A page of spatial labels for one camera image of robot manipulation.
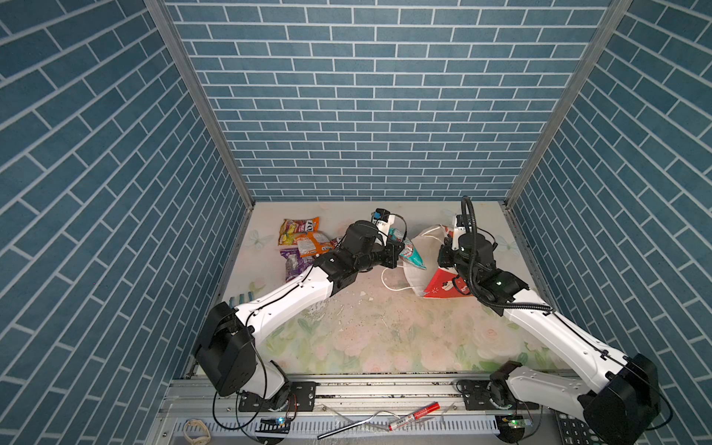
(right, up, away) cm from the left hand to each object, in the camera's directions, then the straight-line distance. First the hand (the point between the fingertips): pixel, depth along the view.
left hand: (406, 246), depth 76 cm
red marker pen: (+4, -43, -5) cm, 43 cm away
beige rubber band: (-52, -46, -10) cm, 70 cm away
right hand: (+11, +3, +4) cm, 12 cm away
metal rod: (-14, -45, -6) cm, 47 cm away
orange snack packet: (-31, -1, +22) cm, 38 cm away
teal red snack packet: (+1, -2, +1) cm, 2 cm away
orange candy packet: (-42, +5, +32) cm, 53 cm away
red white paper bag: (+9, -11, +4) cm, 14 cm away
